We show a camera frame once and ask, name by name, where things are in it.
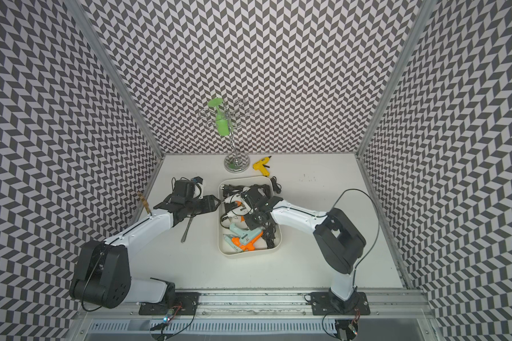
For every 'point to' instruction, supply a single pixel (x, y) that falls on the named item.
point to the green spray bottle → (222, 126)
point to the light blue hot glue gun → (229, 239)
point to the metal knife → (187, 229)
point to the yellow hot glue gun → (259, 165)
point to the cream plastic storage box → (234, 236)
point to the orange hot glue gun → (247, 245)
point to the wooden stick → (144, 202)
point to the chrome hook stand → (230, 119)
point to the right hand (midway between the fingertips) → (253, 222)
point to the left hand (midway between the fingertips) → (216, 204)
